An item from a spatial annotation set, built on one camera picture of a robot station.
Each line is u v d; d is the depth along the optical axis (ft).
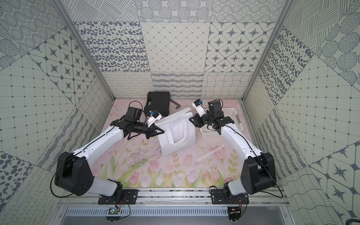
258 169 1.41
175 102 3.89
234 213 2.37
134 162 2.83
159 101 3.70
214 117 2.09
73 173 1.36
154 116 2.34
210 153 2.97
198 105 2.35
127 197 2.40
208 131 3.06
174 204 2.41
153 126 2.39
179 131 2.64
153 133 2.33
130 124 2.05
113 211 2.35
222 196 2.40
